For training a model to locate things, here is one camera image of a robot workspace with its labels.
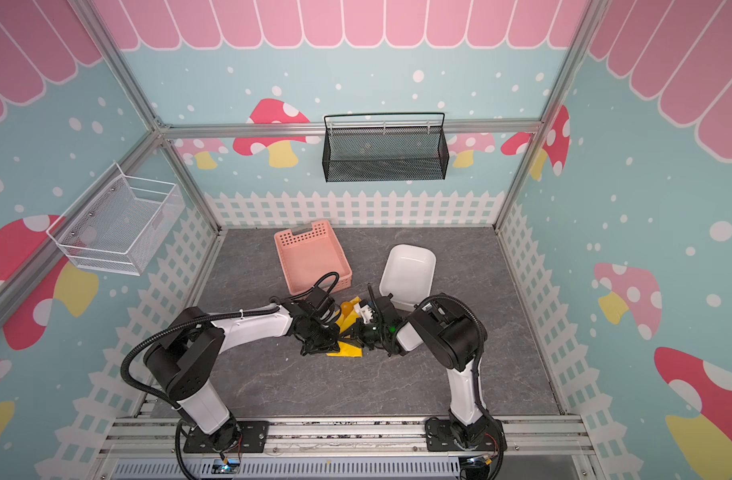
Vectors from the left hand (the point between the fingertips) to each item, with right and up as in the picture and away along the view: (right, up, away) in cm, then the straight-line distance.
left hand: (339, 354), depth 87 cm
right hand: (-1, +4, +2) cm, 5 cm away
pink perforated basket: (-14, +30, +25) cm, 41 cm away
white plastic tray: (+22, +22, +18) cm, 36 cm away
